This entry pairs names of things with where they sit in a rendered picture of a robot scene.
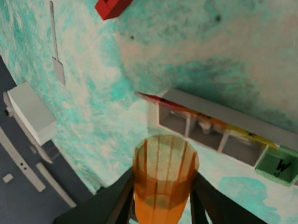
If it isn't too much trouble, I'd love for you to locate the white weekly pill organiser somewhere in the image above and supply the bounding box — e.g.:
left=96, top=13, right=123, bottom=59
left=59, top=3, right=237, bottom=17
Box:
left=133, top=88, right=298, bottom=189

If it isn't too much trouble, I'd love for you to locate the orange translucent pill bottle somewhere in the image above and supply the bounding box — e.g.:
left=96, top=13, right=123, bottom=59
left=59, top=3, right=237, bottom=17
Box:
left=132, top=134, right=200, bottom=224

